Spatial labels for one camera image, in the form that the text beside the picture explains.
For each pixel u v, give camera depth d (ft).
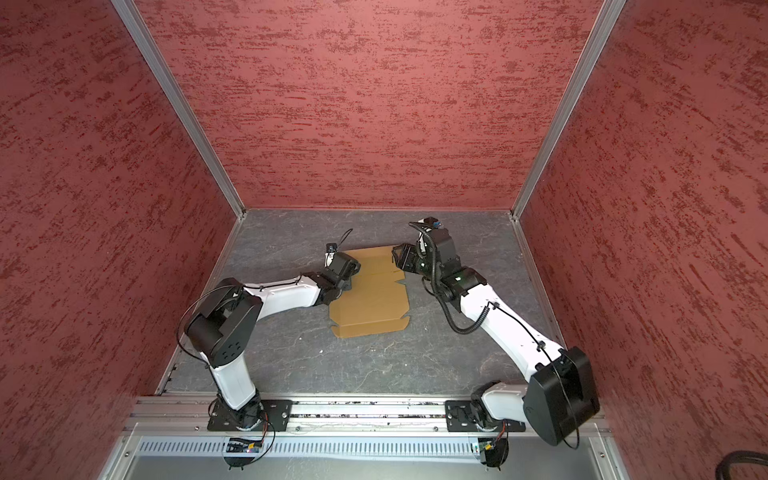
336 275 2.43
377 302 3.10
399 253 2.38
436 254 1.92
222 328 1.59
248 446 2.33
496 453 2.34
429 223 2.34
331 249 2.79
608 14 2.33
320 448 2.54
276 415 2.45
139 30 2.41
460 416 2.42
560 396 1.30
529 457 2.37
